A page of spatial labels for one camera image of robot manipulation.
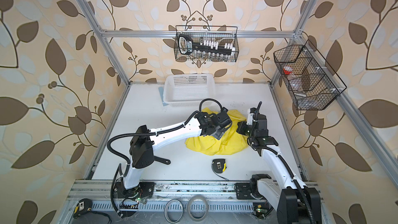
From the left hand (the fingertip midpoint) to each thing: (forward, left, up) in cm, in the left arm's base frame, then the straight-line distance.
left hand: (217, 126), depth 82 cm
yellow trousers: (-5, -9, -8) cm, 13 cm away
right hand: (+2, -12, -2) cm, 13 cm away
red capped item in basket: (+24, -36, +20) cm, 48 cm away
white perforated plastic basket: (+38, +20, -13) cm, 45 cm away
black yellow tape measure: (-17, -1, -11) cm, 20 cm away
